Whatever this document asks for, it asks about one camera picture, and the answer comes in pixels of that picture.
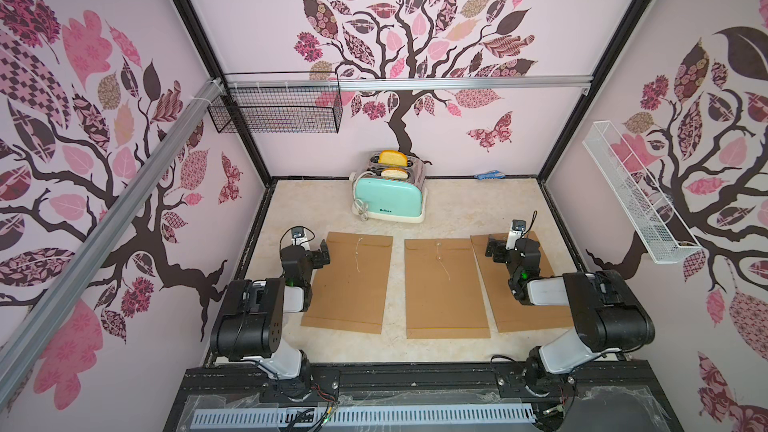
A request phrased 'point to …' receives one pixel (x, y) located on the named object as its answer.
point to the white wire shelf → (634, 197)
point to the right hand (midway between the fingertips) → (504, 238)
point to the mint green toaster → (391, 192)
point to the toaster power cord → (358, 207)
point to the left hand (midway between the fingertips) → (309, 247)
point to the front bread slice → (394, 174)
